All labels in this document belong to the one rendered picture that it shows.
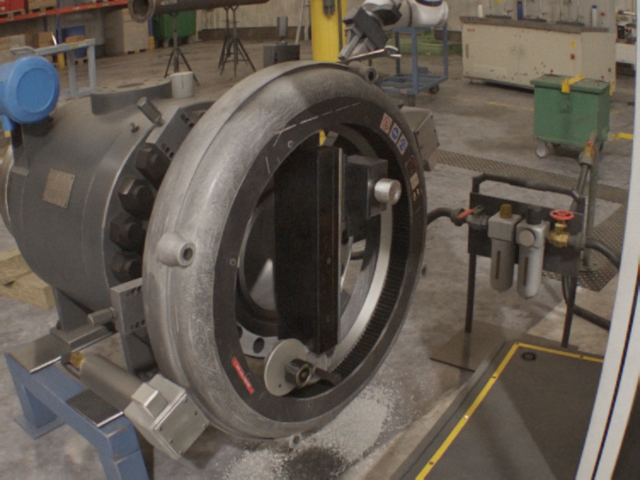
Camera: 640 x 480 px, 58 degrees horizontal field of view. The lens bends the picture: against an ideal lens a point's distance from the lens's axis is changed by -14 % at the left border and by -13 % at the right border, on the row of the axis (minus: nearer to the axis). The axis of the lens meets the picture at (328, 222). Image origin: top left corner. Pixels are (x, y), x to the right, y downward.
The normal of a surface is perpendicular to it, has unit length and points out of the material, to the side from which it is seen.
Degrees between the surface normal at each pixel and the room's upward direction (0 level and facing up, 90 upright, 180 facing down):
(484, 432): 0
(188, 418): 90
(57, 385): 0
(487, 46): 90
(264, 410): 90
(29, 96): 90
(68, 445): 0
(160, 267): 73
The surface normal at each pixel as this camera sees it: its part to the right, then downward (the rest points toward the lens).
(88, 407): -0.04, -0.94
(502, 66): -0.81, 0.22
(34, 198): -0.59, -0.04
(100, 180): -0.52, -0.33
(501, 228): -0.62, 0.29
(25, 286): -0.40, 0.32
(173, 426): 0.79, 0.18
